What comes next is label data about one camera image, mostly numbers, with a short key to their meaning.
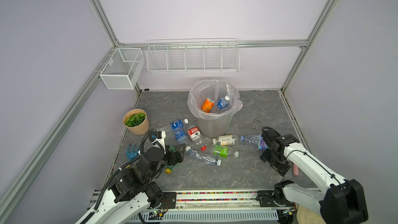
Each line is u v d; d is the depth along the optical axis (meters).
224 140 0.90
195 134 0.91
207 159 0.82
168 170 0.80
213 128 0.86
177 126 0.94
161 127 0.99
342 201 0.40
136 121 0.89
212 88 0.90
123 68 1.00
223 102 0.90
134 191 0.45
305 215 0.69
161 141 0.60
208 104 0.94
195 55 0.99
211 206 0.73
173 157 0.59
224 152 0.84
